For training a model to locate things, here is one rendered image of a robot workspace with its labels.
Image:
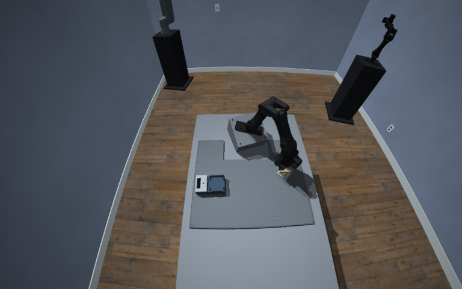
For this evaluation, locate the dark blue dock with white console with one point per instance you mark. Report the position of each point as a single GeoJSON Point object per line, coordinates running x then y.
{"type": "Point", "coordinates": [214, 184]}

